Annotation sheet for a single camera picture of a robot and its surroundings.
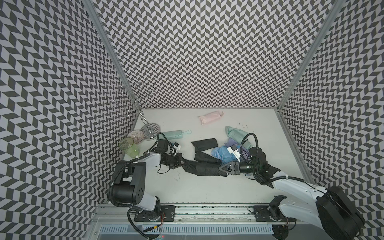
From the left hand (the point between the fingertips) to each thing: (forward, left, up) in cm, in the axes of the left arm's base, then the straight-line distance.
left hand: (187, 163), depth 87 cm
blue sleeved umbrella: (+7, -21, +1) cm, 22 cm away
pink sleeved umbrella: (+35, -16, +1) cm, 39 cm away
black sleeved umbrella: (+4, -9, +1) cm, 10 cm away
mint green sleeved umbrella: (+19, -34, +1) cm, 39 cm away
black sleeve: (+13, -11, -1) cm, 17 cm away
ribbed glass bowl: (+20, +35, 0) cm, 40 cm away
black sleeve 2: (-7, -6, +10) cm, 13 cm away
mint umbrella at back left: (+20, +9, +1) cm, 22 cm away
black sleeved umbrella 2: (-8, -12, +11) cm, 18 cm away
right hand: (-9, -18, +10) cm, 23 cm away
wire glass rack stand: (+44, +46, +7) cm, 64 cm away
